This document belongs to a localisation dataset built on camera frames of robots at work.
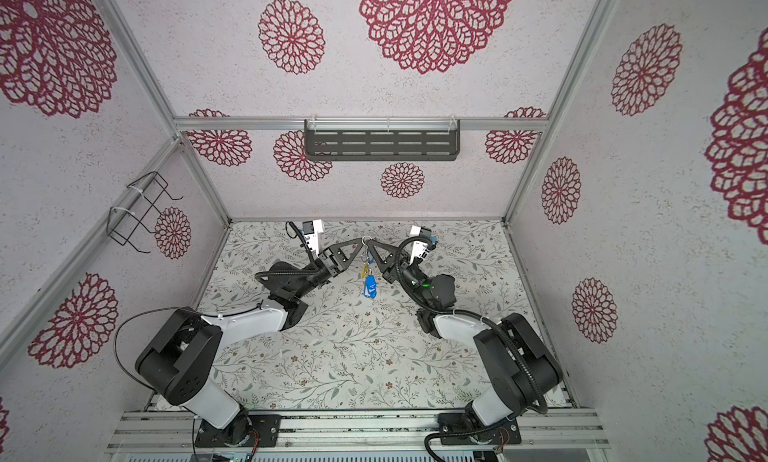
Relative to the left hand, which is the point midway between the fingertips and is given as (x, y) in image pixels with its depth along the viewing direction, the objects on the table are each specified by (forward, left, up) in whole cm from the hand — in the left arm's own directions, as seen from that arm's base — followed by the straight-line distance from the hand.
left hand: (364, 245), depth 71 cm
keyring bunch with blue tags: (-6, -1, -7) cm, 10 cm away
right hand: (-2, -1, +3) cm, 4 cm away
